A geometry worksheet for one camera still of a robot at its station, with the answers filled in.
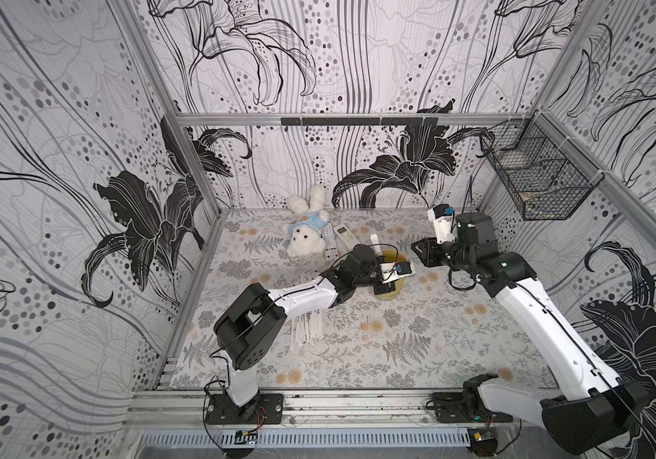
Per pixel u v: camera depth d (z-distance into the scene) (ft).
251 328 1.68
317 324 2.86
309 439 2.51
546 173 2.90
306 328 2.82
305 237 3.24
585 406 1.19
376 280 2.34
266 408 2.40
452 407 2.35
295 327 2.84
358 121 3.02
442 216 2.09
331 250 3.43
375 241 2.78
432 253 2.09
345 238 3.53
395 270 2.21
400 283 2.41
